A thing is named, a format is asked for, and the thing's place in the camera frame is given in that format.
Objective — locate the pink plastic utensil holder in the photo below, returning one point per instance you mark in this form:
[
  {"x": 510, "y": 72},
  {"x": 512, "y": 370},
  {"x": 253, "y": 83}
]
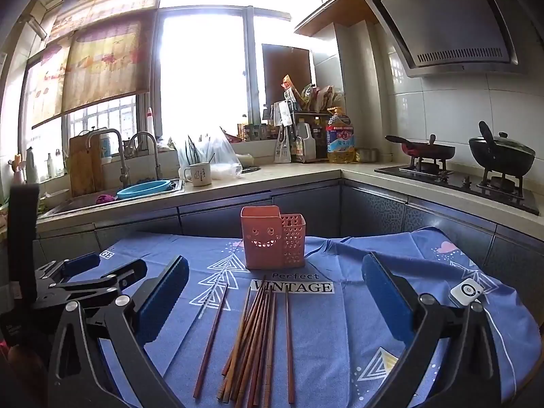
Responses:
[{"x": 263, "y": 261}]

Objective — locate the dark red single chopstick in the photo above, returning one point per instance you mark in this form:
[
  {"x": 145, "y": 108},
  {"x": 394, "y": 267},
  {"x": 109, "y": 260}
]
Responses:
[
  {"x": 290, "y": 348},
  {"x": 211, "y": 342}
]

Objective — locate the hanging white paper packets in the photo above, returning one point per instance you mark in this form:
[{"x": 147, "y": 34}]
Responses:
[{"x": 281, "y": 136}]

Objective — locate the steel kitchen sink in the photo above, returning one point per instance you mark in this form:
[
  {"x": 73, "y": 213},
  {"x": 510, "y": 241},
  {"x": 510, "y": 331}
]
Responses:
[{"x": 76, "y": 204}]

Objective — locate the wooden cutting board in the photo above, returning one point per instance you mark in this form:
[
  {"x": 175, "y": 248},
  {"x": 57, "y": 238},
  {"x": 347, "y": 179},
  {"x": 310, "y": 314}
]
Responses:
[{"x": 83, "y": 165}]

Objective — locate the blue plastic basin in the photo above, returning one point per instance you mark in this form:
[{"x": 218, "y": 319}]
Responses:
[{"x": 144, "y": 188}]

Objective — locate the white plastic jug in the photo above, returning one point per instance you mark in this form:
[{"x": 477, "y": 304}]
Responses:
[{"x": 306, "y": 144}]

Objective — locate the yellow cooking oil bottle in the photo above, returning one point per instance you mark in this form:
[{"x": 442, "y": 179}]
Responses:
[{"x": 340, "y": 144}]

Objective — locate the pile of snack bags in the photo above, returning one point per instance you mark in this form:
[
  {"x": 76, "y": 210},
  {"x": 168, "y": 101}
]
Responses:
[{"x": 314, "y": 93}]

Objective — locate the black wok with glass lid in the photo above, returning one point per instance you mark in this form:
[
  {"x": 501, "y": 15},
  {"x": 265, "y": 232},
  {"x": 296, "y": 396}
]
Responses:
[{"x": 501, "y": 159}]

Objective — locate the white bottle with red cap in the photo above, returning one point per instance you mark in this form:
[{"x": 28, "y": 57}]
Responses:
[{"x": 149, "y": 125}]

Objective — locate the pink scrubber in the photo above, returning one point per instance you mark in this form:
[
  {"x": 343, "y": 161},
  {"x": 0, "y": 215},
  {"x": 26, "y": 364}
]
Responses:
[{"x": 104, "y": 199}]

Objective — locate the black kitchen rack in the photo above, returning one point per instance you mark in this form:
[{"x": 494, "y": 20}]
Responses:
[{"x": 323, "y": 136}]

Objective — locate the small metal container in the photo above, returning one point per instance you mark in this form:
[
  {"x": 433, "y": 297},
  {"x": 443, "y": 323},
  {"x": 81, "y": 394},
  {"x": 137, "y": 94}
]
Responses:
[{"x": 366, "y": 155}]

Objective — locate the clear plastic bag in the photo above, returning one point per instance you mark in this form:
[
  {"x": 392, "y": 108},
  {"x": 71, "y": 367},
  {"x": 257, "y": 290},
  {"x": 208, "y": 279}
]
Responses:
[{"x": 221, "y": 153}]

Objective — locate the bunch of wooden chopsticks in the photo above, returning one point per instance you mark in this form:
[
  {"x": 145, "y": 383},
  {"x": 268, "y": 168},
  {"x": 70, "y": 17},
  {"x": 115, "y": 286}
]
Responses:
[{"x": 250, "y": 348}]

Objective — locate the kitchen window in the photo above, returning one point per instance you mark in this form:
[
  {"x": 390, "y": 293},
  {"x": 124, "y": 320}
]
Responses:
[{"x": 199, "y": 72}]

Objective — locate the red frying pan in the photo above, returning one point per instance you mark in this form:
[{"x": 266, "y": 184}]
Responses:
[{"x": 425, "y": 151}]

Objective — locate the row of seasoning jars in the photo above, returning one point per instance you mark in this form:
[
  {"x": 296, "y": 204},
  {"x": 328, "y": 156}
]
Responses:
[{"x": 255, "y": 132}]

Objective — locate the grey kitchen cabinet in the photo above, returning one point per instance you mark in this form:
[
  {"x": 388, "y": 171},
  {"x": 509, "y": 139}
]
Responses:
[{"x": 306, "y": 204}]

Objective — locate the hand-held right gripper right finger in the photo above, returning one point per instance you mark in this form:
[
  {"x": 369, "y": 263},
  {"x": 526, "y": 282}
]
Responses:
[{"x": 386, "y": 301}]

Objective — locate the steel kitchen faucet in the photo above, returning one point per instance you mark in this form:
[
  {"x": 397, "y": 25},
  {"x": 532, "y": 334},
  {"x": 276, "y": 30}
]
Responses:
[
  {"x": 123, "y": 165},
  {"x": 156, "y": 161}
]

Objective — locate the steel range hood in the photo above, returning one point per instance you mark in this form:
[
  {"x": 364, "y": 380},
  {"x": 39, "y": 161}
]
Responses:
[{"x": 446, "y": 21}]

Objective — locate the white mug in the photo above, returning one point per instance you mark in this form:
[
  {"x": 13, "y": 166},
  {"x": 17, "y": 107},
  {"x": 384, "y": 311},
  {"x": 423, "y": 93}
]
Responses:
[{"x": 199, "y": 175}]

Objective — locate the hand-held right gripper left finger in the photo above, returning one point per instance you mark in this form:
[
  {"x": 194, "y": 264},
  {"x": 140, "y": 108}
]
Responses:
[{"x": 163, "y": 301}]

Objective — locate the brown cardboard sheet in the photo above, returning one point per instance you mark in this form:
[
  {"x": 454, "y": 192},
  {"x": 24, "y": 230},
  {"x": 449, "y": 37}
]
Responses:
[{"x": 289, "y": 72}]

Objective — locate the small white square device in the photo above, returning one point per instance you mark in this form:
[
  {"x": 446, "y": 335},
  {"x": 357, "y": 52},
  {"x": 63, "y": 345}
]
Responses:
[{"x": 466, "y": 291}]

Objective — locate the black gas stove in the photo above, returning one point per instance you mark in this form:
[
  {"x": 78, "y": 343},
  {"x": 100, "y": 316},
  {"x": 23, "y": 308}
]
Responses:
[{"x": 450, "y": 180}]

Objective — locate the printed window blind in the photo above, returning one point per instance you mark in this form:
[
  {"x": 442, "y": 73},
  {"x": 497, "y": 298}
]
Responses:
[{"x": 106, "y": 63}]

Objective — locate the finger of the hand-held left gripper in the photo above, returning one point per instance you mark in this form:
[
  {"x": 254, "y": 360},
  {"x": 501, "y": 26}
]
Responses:
[
  {"x": 83, "y": 263},
  {"x": 127, "y": 270}
]

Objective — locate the blue printed tablecloth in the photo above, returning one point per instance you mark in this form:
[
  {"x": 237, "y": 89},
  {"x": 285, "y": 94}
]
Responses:
[{"x": 331, "y": 340}]

